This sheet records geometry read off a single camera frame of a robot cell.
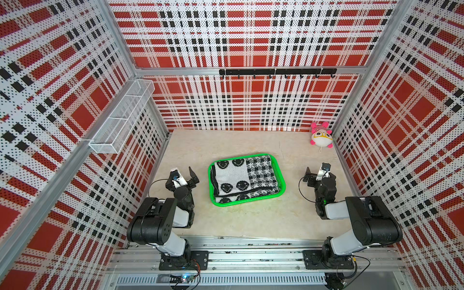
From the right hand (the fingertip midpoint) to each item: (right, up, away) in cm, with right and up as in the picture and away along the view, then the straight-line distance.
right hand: (319, 168), depth 92 cm
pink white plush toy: (+9, +18, +19) cm, 28 cm away
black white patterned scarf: (-40, -5, -3) cm, 40 cm away
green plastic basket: (-21, -3, -1) cm, 21 cm away
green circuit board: (-65, -42, -21) cm, 80 cm away
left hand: (-69, -1, -3) cm, 69 cm away
